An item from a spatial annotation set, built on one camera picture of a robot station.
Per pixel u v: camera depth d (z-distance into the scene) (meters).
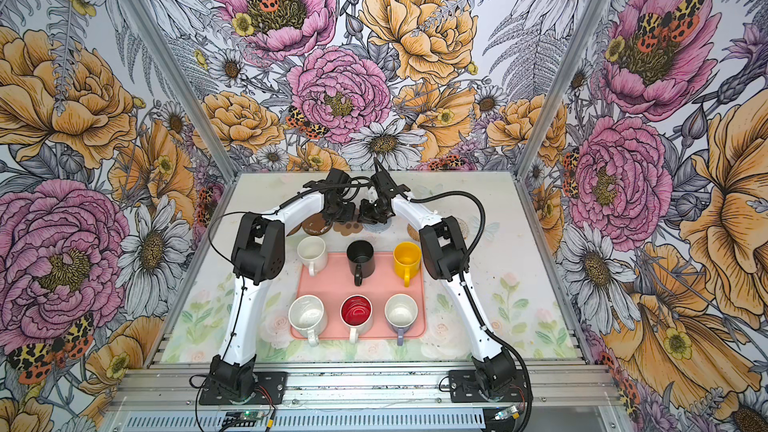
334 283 0.92
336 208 0.91
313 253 0.94
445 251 0.68
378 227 1.04
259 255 0.62
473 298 0.67
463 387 0.74
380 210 0.94
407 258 0.95
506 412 0.72
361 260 0.93
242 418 0.71
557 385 0.76
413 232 1.05
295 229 0.71
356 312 0.85
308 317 0.85
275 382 0.76
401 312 0.86
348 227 1.05
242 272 0.63
